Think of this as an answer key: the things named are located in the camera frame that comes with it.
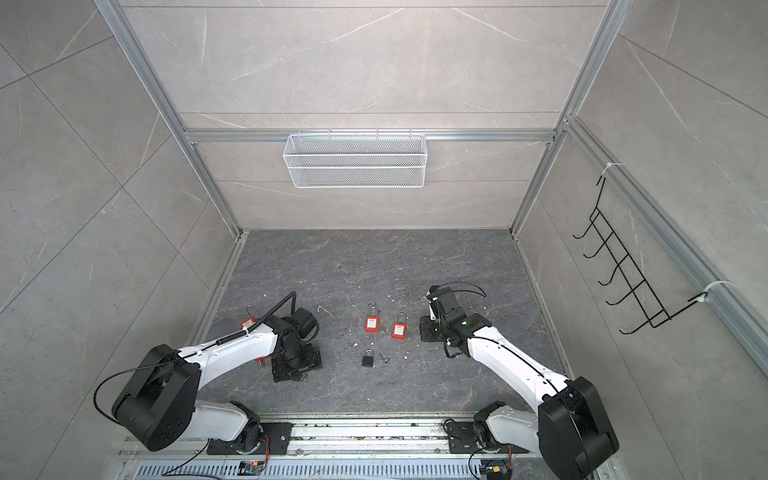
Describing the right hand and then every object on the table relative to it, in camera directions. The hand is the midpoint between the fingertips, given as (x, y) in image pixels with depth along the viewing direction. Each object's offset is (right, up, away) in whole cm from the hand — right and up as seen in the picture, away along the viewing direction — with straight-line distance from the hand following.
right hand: (426, 323), depth 86 cm
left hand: (-34, -12, -1) cm, 36 cm away
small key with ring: (-12, -11, +1) cm, 16 cm away
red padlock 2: (-8, -3, +4) cm, 9 cm away
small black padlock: (-17, -10, 0) cm, 20 cm away
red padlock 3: (-56, +1, +9) cm, 56 cm away
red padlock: (-16, -1, +7) cm, 18 cm away
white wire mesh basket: (-25, +52, +14) cm, 60 cm away
